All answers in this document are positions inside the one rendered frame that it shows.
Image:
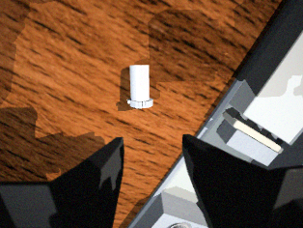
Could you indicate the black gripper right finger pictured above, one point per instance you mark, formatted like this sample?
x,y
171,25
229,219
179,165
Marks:
x,y
235,193

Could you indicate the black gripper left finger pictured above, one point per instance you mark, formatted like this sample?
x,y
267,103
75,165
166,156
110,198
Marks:
x,y
84,197

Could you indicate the white cylinder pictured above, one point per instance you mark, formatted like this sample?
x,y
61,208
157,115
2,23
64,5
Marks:
x,y
139,87

